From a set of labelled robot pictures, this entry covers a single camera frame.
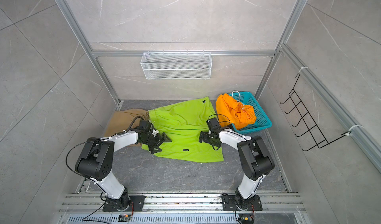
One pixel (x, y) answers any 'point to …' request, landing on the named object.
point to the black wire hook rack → (308, 121)
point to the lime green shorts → (182, 122)
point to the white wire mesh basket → (176, 66)
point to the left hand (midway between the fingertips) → (167, 142)
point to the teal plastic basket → (263, 120)
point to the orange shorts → (230, 111)
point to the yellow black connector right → (247, 218)
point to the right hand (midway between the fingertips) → (205, 139)
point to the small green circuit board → (124, 217)
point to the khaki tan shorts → (125, 120)
